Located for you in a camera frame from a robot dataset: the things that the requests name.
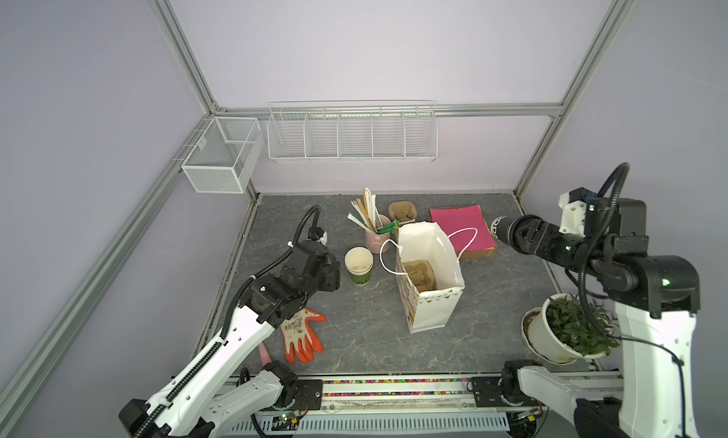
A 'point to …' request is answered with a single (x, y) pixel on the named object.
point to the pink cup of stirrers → (377, 228)
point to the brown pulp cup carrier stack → (402, 211)
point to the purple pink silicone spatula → (264, 355)
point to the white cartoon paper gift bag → (427, 310)
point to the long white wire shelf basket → (353, 131)
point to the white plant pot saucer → (525, 320)
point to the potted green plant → (565, 328)
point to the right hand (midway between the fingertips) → (531, 233)
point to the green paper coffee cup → (358, 262)
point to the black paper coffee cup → (500, 228)
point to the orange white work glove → (300, 341)
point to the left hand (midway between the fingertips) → (328, 267)
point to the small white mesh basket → (227, 155)
